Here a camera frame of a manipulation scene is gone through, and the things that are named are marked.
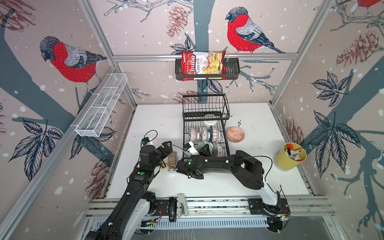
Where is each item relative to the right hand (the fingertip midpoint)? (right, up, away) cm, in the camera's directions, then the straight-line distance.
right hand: (205, 151), depth 84 cm
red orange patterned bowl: (+22, +8, +16) cm, 28 cm away
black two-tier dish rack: (-6, +26, +8) cm, 28 cm away
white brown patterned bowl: (0, +10, +6) cm, 11 cm away
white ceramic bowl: (+2, +15, +15) cm, 22 cm away
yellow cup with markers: (+48, -2, -1) cm, 48 cm away
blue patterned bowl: (+6, +9, +6) cm, 12 cm away
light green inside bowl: (-2, +4, +1) cm, 5 cm away
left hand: (-22, +4, -3) cm, 23 cm away
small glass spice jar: (-20, -6, 0) cm, 20 cm away
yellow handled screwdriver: (-25, -9, +2) cm, 26 cm away
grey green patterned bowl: (+7, +1, -3) cm, 7 cm away
